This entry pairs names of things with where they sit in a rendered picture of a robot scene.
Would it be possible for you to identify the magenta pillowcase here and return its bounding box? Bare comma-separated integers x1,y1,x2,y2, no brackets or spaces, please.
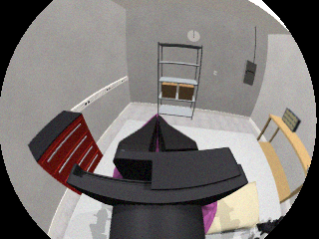
113,113,218,234

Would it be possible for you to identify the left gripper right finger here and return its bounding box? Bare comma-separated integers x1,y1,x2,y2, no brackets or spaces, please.
159,116,198,151

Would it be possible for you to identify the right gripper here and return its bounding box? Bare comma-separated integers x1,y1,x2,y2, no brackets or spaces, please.
256,220,274,235

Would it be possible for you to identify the cream pillow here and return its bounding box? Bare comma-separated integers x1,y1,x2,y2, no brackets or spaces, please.
204,180,260,235

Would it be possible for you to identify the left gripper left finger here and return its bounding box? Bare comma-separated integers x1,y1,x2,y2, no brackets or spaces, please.
116,116,157,151

